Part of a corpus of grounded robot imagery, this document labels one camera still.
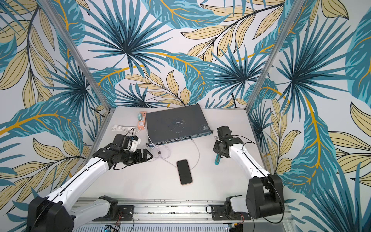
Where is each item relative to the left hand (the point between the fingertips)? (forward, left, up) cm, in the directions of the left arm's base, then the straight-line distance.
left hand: (146, 159), depth 79 cm
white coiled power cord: (+27, +18, -10) cm, 33 cm away
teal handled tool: (+3, -40, -3) cm, 41 cm away
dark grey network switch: (+32, -15, -9) cm, 36 cm away
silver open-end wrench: (+23, -43, -12) cm, 51 cm away
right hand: (+9, -37, -3) cm, 39 cm away
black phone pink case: (-2, -21, -11) cm, 24 cm away
